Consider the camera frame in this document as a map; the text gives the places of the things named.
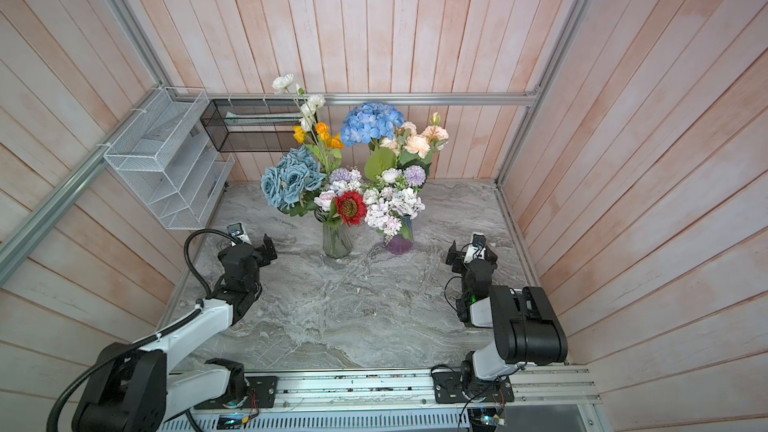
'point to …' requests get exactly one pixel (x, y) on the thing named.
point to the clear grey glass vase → (336, 240)
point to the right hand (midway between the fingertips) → (471, 242)
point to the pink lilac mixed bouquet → (341, 180)
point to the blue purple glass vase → (402, 243)
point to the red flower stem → (351, 207)
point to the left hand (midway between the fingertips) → (253, 243)
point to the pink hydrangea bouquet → (391, 196)
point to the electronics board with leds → (484, 419)
